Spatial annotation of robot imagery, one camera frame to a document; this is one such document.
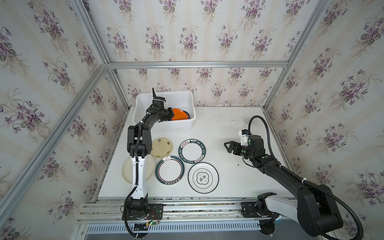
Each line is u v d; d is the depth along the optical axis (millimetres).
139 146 546
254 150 662
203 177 839
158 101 875
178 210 748
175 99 1133
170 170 867
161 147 961
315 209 406
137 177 626
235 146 761
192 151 954
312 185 446
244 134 781
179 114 1121
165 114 853
